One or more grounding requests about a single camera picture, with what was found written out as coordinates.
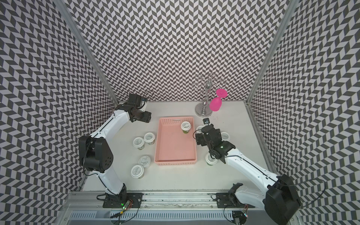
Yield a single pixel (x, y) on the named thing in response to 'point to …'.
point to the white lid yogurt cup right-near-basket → (199, 131)
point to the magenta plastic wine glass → (215, 103)
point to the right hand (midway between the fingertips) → (206, 134)
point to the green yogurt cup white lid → (185, 126)
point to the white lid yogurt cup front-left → (137, 171)
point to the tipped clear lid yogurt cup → (144, 161)
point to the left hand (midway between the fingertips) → (144, 117)
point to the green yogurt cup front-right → (210, 161)
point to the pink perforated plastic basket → (173, 146)
